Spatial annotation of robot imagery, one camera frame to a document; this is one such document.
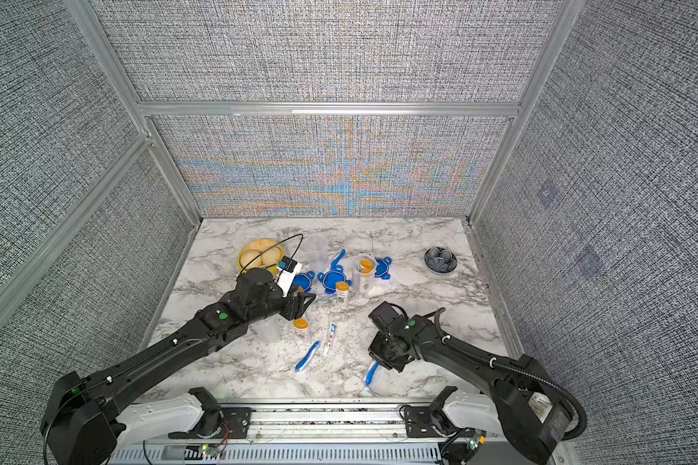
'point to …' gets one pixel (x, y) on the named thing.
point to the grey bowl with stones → (440, 260)
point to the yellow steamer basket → (259, 244)
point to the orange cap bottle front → (301, 329)
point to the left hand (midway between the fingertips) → (311, 289)
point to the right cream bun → (270, 256)
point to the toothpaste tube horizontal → (333, 326)
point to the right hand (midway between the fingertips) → (369, 352)
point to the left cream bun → (249, 255)
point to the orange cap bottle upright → (342, 294)
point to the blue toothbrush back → (337, 267)
